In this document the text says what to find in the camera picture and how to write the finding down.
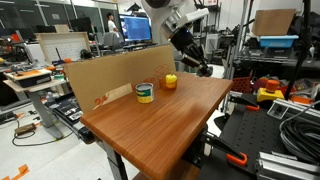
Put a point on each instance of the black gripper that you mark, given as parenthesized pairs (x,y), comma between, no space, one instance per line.
(183,40)

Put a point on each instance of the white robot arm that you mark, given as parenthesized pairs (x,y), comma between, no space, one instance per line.
(160,16)

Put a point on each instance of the yellow bell pepper toy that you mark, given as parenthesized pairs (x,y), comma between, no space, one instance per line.
(171,78)

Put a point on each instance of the red plastic crate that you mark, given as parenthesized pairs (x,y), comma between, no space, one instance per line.
(241,85)

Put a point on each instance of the green labelled tin can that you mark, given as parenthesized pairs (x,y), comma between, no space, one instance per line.
(145,93)

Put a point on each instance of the computer monitor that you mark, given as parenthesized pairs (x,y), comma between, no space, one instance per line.
(135,28)

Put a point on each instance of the yellow emergency stop button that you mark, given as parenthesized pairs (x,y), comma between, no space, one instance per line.
(270,91)

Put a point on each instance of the brown cardboard board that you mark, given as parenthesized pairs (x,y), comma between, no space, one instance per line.
(116,73)

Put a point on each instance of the blue plastic bin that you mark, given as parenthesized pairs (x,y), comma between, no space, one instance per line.
(278,41)

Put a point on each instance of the brown cardboard box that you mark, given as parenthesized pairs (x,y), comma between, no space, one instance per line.
(273,21)

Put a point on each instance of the grey office chair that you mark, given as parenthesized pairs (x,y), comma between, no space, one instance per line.
(112,40)

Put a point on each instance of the person in white shirt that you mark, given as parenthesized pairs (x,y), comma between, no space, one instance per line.
(111,24)

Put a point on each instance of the black vertical pole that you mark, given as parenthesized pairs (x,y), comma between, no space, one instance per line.
(298,50)

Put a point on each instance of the metal table leg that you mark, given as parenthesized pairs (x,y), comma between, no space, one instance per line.
(115,161)

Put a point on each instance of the white pegboard panel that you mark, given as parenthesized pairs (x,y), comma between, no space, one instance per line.
(63,45)

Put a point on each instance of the black control box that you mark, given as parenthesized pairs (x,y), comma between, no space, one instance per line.
(66,110)

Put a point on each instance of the aluminium extrusion bar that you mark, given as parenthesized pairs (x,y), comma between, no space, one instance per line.
(286,166)

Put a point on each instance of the small grey side table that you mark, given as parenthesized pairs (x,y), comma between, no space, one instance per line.
(40,100)

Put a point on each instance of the black and orange case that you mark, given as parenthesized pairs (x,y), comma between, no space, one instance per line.
(28,77)

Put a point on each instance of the orange floor tape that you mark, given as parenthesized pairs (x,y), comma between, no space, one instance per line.
(20,171)

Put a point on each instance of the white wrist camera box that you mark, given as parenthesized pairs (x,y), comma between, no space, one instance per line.
(195,16)

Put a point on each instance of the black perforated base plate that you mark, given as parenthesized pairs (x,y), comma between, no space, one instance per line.
(253,133)

